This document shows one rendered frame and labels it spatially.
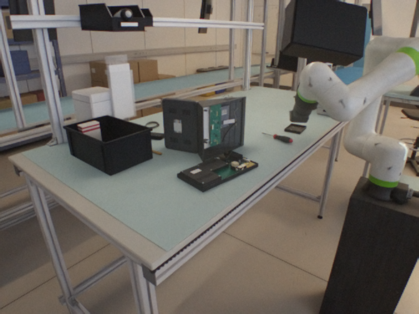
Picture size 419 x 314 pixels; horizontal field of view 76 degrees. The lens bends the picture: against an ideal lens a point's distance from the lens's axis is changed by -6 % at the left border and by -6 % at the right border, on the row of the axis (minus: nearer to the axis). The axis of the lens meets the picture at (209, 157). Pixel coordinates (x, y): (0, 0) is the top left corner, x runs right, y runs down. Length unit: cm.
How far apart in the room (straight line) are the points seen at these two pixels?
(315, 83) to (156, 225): 66
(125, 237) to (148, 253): 8
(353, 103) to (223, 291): 135
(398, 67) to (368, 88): 16
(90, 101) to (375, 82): 106
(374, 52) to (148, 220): 109
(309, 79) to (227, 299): 134
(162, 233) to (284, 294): 132
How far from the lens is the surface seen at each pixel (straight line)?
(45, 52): 133
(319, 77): 99
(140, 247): 68
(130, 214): 79
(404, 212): 135
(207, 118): 102
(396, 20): 742
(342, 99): 97
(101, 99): 129
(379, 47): 135
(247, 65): 238
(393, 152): 131
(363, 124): 139
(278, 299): 189
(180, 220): 74
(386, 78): 111
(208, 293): 187
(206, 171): 92
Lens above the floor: 144
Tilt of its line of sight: 24 degrees down
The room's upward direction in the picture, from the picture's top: straight up
